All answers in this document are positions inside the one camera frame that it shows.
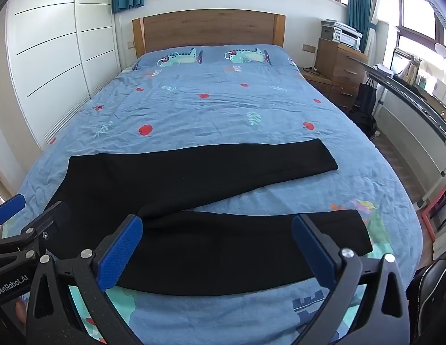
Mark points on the glass-topped desk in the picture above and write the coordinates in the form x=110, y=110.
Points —
x=406, y=90

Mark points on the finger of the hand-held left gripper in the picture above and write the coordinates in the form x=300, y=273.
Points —
x=52, y=219
x=9, y=207

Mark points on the white wardrobe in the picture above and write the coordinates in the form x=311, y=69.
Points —
x=46, y=43

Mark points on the black chair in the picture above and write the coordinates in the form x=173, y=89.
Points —
x=433, y=302

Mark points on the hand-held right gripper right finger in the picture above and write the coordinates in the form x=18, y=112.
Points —
x=313, y=253

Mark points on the white printer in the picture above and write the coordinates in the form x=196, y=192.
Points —
x=343, y=34

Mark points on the red metal frame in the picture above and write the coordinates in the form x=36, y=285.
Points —
x=433, y=210

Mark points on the wooden chest of drawers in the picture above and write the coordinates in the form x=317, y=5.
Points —
x=340, y=63

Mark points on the wooden nightstand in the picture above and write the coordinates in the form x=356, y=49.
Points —
x=316, y=79

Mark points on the black pants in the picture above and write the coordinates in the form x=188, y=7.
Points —
x=208, y=176

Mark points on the window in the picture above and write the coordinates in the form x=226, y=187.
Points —
x=417, y=14

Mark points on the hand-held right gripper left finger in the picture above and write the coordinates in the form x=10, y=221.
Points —
x=120, y=253

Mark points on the blue printed bed sheet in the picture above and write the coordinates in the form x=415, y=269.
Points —
x=215, y=104

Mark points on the black bag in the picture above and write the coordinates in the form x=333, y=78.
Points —
x=365, y=104

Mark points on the round white lamp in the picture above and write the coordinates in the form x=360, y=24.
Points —
x=442, y=51

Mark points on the wooden headboard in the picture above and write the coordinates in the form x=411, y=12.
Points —
x=208, y=28

